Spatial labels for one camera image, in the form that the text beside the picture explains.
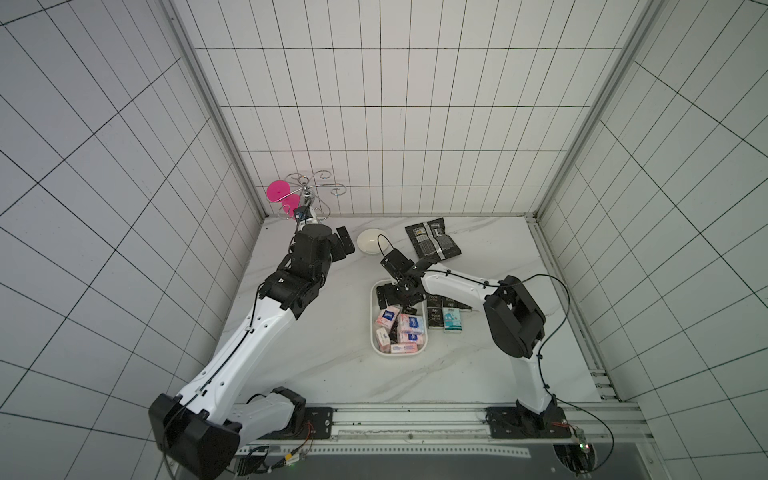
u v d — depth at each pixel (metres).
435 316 0.90
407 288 0.68
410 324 0.83
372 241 1.07
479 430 0.73
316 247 0.54
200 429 0.36
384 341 0.79
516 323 0.51
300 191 0.87
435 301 0.92
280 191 0.88
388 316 0.89
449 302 0.64
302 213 0.62
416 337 0.83
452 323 0.88
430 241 1.10
